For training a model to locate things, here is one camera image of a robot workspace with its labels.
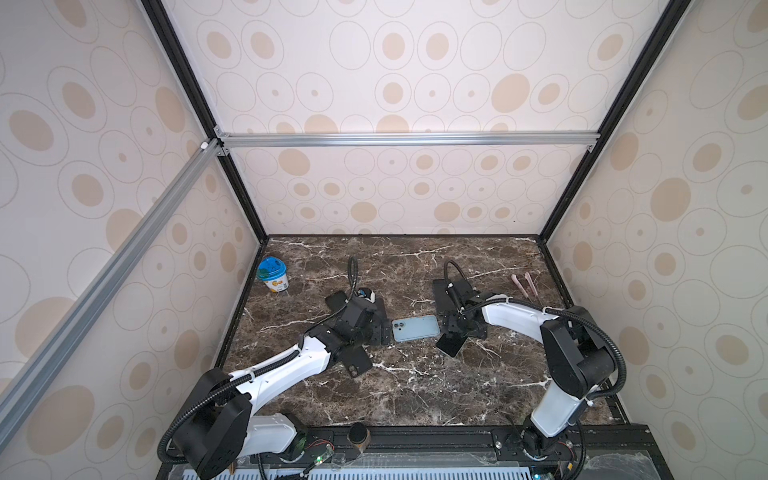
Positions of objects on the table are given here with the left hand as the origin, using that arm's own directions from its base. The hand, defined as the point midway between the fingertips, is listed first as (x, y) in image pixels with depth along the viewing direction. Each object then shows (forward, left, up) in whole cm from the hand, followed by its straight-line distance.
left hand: (388, 322), depth 84 cm
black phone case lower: (-7, +9, -11) cm, 16 cm away
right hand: (+4, -22, -11) cm, 25 cm away
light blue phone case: (+4, -9, -11) cm, 15 cm away
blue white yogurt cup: (+19, +38, -2) cm, 43 cm away
